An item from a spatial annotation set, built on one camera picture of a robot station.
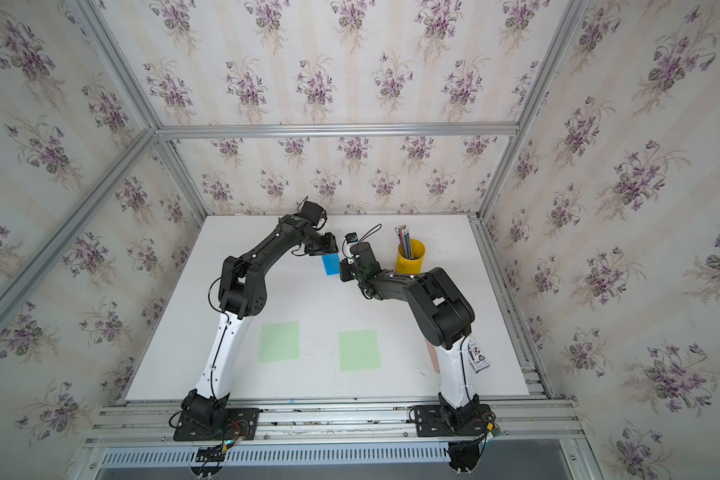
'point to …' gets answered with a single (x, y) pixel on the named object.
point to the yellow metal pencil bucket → (415, 265)
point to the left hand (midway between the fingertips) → (335, 250)
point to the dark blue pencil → (405, 241)
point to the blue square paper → (331, 264)
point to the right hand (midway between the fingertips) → (345, 260)
